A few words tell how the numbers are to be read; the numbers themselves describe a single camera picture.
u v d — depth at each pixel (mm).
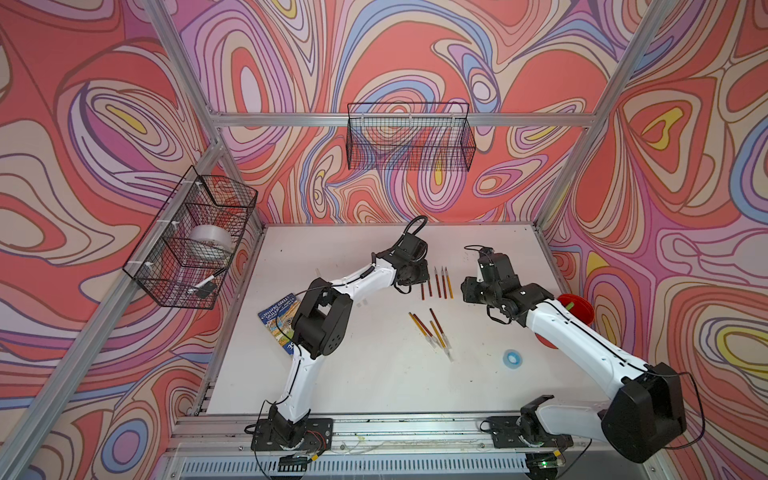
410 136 959
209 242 721
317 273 1048
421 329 911
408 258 762
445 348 883
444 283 1019
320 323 544
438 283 1019
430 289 1013
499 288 614
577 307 837
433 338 902
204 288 719
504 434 730
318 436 721
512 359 860
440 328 913
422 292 991
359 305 960
